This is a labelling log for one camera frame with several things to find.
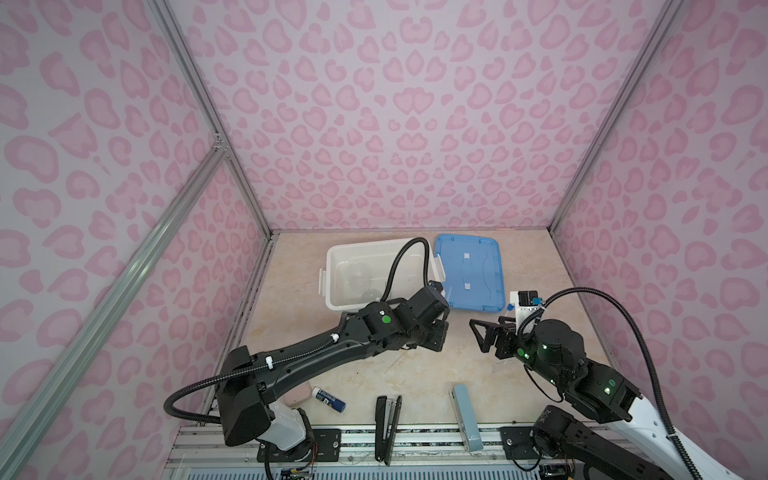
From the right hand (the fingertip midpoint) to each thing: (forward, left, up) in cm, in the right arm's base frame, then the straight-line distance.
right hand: (483, 322), depth 68 cm
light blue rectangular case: (-15, +3, -21) cm, 26 cm away
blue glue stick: (-12, +38, -21) cm, 45 cm away
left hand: (0, +8, -4) cm, 9 cm away
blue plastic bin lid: (+32, -6, -24) cm, 41 cm away
